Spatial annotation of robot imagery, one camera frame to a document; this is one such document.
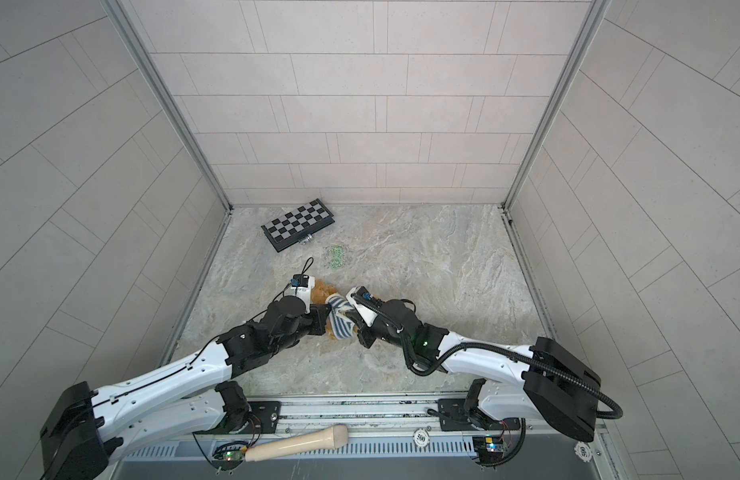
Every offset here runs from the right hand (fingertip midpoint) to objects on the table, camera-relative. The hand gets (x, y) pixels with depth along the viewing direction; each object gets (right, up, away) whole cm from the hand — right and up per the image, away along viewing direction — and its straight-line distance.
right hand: (346, 319), depth 74 cm
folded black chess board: (-22, +25, +32) cm, 46 cm away
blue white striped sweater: (-1, -2, +1) cm, 2 cm away
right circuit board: (+34, -28, -6) cm, 44 cm away
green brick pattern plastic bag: (-7, +13, +28) cm, 31 cm away
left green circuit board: (-24, -27, -10) cm, 37 cm away
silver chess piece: (-18, +19, +31) cm, 40 cm away
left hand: (-2, +3, +3) cm, 4 cm away
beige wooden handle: (-1, -23, -9) cm, 25 cm away
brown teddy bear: (-8, +6, +6) cm, 12 cm away
